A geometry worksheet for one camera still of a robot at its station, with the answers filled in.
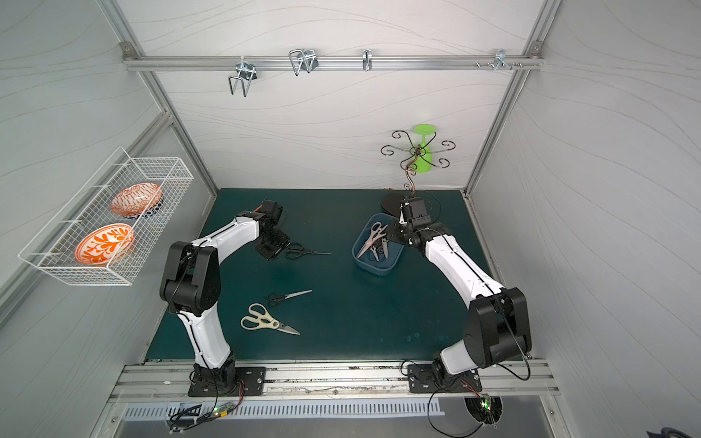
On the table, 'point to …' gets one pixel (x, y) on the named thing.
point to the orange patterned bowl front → (104, 245)
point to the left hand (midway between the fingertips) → (287, 249)
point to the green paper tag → (423, 154)
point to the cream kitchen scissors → (261, 318)
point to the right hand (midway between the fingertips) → (392, 228)
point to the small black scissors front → (274, 298)
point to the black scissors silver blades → (383, 247)
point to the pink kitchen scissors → (377, 232)
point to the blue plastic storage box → (367, 262)
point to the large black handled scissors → (296, 250)
